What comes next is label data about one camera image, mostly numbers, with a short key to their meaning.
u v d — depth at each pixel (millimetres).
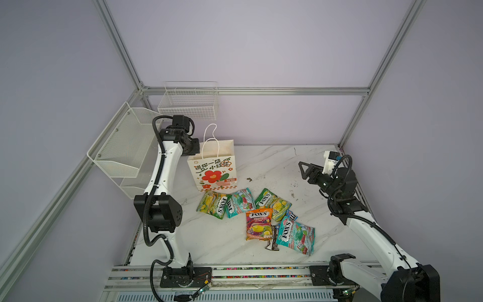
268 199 933
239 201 916
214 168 860
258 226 831
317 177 688
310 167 691
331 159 675
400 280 383
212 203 905
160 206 474
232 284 732
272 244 799
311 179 688
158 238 504
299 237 804
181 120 646
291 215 882
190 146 747
